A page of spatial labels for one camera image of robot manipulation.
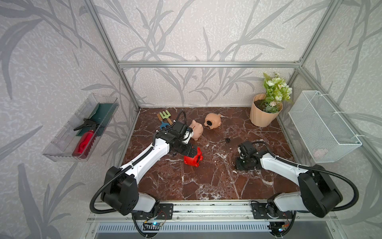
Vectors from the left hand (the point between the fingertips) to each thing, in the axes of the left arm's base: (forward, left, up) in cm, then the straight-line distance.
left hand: (190, 151), depth 82 cm
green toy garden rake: (+36, +21, -12) cm, 43 cm away
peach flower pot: (+27, -44, +1) cm, 52 cm away
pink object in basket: (-6, -63, +9) cm, 64 cm away
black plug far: (+15, -24, -13) cm, 31 cm away
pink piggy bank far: (+19, -4, -4) cm, 19 cm away
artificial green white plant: (+31, -52, +18) cm, 63 cm away
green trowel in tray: (+8, +44, +20) cm, 49 cm away
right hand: (-3, -27, -11) cm, 30 cm away
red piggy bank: (-4, -2, -4) cm, 6 cm away
